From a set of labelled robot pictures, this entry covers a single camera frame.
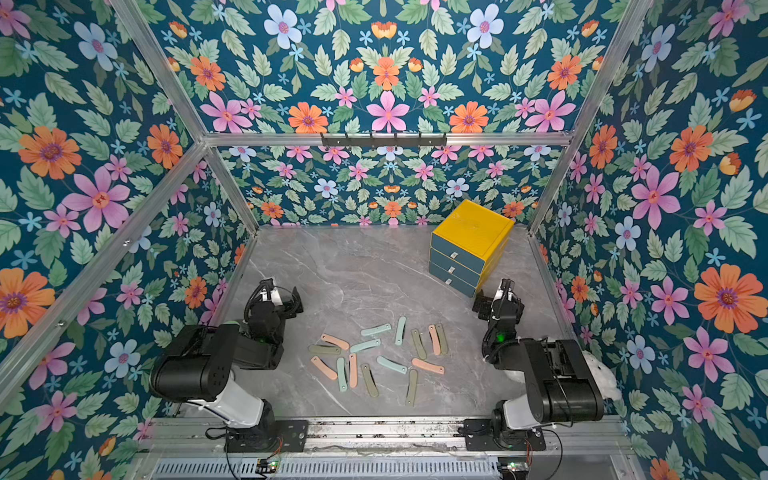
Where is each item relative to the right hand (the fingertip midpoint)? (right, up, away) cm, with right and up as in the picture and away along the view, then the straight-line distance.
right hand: (505, 292), depth 91 cm
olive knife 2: (-41, -24, -9) cm, 48 cm away
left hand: (-70, +1, +1) cm, 70 cm away
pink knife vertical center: (-46, -18, -5) cm, 50 cm away
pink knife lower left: (-54, -21, -7) cm, 59 cm away
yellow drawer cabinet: (-13, +15, -6) cm, 20 cm away
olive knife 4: (-20, -14, -1) cm, 24 cm away
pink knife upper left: (-53, -15, -1) cm, 55 cm away
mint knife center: (-43, -16, -3) cm, 46 cm away
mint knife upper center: (-41, -12, 0) cm, 42 cm away
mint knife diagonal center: (-35, -20, -6) cm, 41 cm away
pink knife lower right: (-25, -20, -7) cm, 33 cm away
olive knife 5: (-29, -25, -10) cm, 40 cm away
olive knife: (-56, -17, -1) cm, 58 cm away
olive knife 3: (-26, -17, -3) cm, 31 cm away
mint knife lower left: (-49, -23, -7) cm, 55 cm away
